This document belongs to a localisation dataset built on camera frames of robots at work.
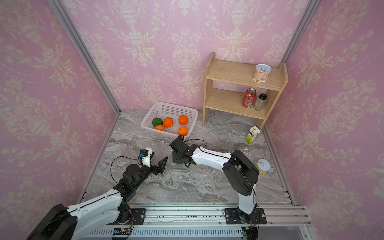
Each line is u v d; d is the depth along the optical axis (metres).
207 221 0.73
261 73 0.71
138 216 0.73
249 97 0.87
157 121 1.06
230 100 0.98
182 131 1.02
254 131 0.92
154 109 1.12
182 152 0.67
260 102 0.86
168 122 1.06
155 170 0.73
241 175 0.50
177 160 0.79
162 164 0.73
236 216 0.69
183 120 1.08
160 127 1.03
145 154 0.69
